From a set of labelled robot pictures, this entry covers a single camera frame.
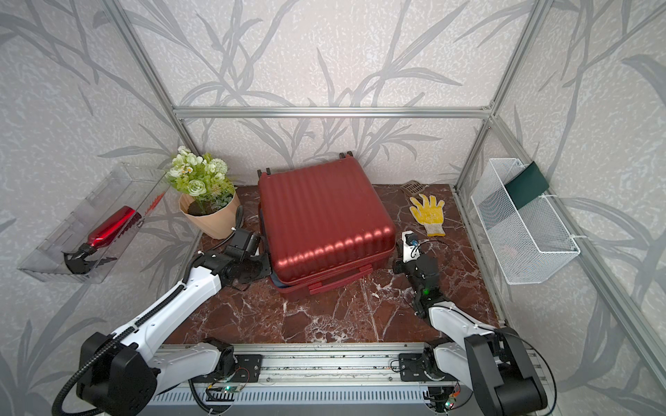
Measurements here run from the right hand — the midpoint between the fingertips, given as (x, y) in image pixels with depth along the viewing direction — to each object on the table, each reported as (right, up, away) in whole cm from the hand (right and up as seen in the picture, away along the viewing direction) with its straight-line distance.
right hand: (400, 240), depth 86 cm
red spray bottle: (-79, -1, -28) cm, 84 cm away
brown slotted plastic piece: (+12, +21, +33) cm, 41 cm away
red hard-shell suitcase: (-26, +6, -7) cm, 27 cm away
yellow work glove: (+18, +8, +25) cm, 32 cm away
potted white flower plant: (-68, +15, +5) cm, 70 cm away
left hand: (-43, -9, -4) cm, 44 cm away
